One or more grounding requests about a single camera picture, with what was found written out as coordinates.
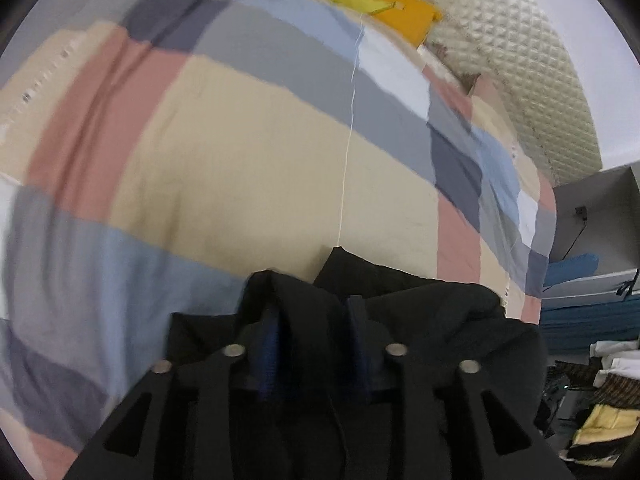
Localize blue curtain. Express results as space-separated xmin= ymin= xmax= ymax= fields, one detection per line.
xmin=540 ymin=295 xmax=640 ymax=346

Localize yellow pillow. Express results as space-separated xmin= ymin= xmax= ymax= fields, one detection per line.
xmin=292 ymin=0 xmax=443 ymax=48

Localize black puffer jacket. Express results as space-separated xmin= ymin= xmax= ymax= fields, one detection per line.
xmin=160 ymin=246 xmax=551 ymax=480

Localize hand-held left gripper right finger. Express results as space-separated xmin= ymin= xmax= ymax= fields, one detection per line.
xmin=347 ymin=295 xmax=576 ymax=480

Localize assorted clothes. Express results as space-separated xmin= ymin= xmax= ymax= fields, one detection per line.
xmin=542 ymin=340 xmax=640 ymax=468

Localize white desk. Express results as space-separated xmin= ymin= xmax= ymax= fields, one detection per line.
xmin=540 ymin=269 xmax=640 ymax=311

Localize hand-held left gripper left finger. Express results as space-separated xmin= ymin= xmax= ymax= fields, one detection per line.
xmin=65 ymin=305 xmax=282 ymax=480

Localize cream quilted headboard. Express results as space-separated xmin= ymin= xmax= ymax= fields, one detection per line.
xmin=425 ymin=0 xmax=603 ymax=186

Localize patchwork plaid quilt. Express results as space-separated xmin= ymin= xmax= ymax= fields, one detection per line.
xmin=0 ymin=0 xmax=558 ymax=480

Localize blue chair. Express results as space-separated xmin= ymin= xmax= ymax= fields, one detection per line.
xmin=542 ymin=254 xmax=600 ymax=288

